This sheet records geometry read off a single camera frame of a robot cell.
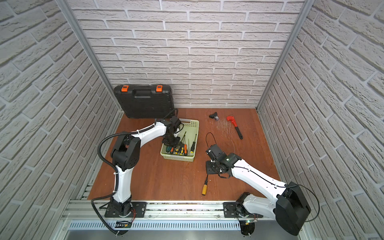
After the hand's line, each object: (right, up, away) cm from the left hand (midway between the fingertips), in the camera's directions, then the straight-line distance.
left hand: (176, 144), depth 96 cm
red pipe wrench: (+41, +17, +15) cm, 47 cm away
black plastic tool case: (-22, +29, +4) cm, 36 cm away
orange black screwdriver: (-2, -3, -4) cm, 5 cm away
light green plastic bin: (+10, +11, +11) cm, 18 cm away
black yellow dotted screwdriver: (+2, -2, -2) cm, 3 cm away
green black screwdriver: (-5, -2, -3) cm, 6 cm away
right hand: (+21, -11, -15) cm, 28 cm away
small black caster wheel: (+28, +19, +18) cm, 38 cm away
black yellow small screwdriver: (+4, -1, +1) cm, 4 cm away
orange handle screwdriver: (+6, -3, -1) cm, 7 cm away
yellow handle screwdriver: (+18, -22, -17) cm, 33 cm away
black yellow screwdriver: (+11, -1, +1) cm, 11 cm away
